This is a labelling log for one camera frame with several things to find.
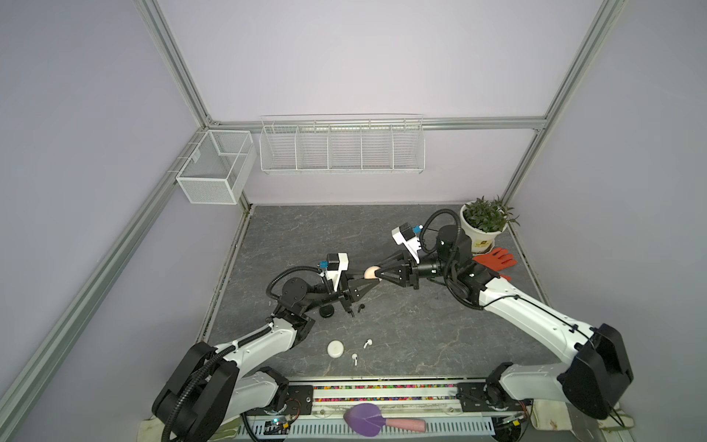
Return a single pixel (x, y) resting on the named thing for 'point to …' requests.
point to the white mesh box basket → (219, 168)
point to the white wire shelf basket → (342, 144)
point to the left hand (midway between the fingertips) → (377, 281)
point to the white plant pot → (482, 241)
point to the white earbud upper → (369, 343)
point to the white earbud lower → (355, 357)
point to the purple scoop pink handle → (366, 420)
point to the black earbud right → (362, 306)
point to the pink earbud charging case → (369, 273)
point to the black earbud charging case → (327, 310)
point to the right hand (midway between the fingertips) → (375, 274)
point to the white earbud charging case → (335, 349)
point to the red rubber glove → (498, 260)
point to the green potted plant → (488, 215)
